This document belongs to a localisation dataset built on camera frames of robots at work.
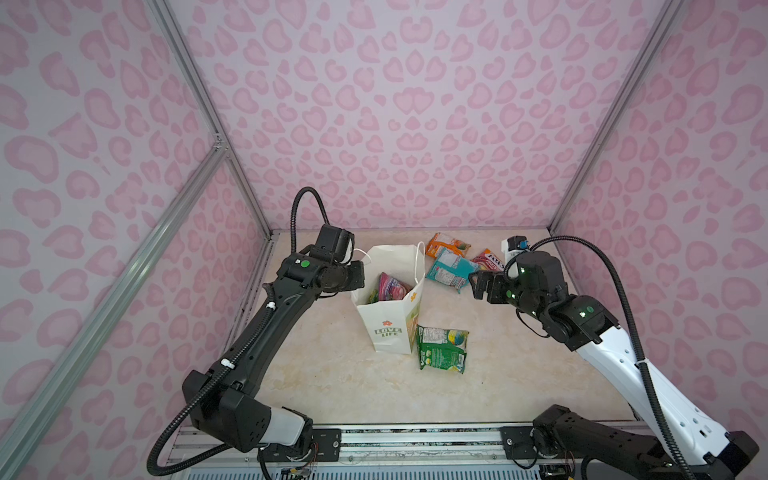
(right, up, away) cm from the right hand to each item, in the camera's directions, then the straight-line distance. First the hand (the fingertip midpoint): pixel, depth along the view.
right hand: (484, 274), depth 71 cm
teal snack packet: (-2, 0, +33) cm, 33 cm away
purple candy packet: (-22, -5, +17) cm, 29 cm away
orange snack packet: (-4, +11, +45) cm, 47 cm away
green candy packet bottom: (-7, -22, +16) cm, 28 cm away
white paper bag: (-23, -7, 0) cm, 24 cm away
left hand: (-30, 0, +6) cm, 30 cm away
